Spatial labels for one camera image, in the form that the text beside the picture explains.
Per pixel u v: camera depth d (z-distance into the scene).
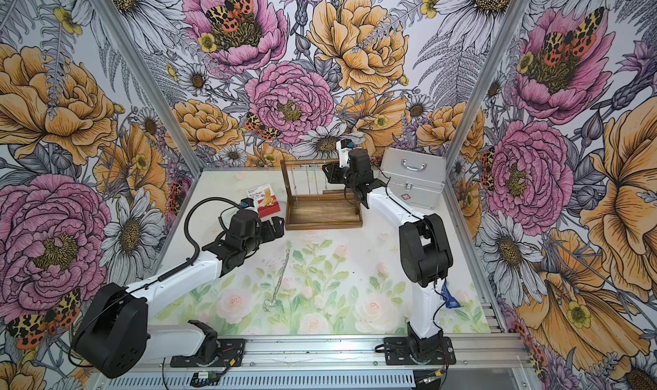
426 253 0.52
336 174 0.83
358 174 0.73
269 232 0.77
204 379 0.73
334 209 1.08
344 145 0.82
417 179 0.99
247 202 0.78
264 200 1.05
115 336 0.41
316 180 0.99
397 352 0.73
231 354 0.73
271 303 0.83
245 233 0.67
